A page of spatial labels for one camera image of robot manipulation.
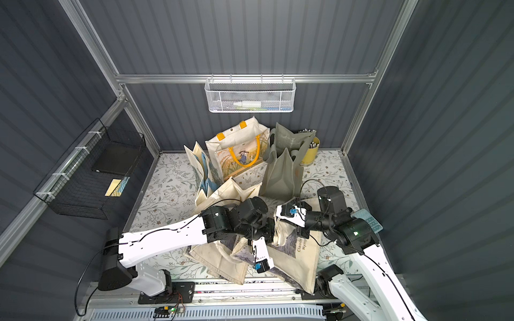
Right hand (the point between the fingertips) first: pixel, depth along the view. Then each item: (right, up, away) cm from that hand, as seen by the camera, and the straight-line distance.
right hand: (283, 215), depth 65 cm
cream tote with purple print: (+5, -17, +10) cm, 21 cm away
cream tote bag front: (-22, -18, +6) cm, 29 cm away
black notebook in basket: (-71, +20, +22) cm, 77 cm away
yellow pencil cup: (+19, +23, +38) cm, 48 cm away
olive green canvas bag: (+3, +14, +29) cm, 32 cm away
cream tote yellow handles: (-17, +23, +38) cm, 48 cm away
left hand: (0, -6, 0) cm, 6 cm away
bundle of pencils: (+17, +36, +40) cm, 57 cm away
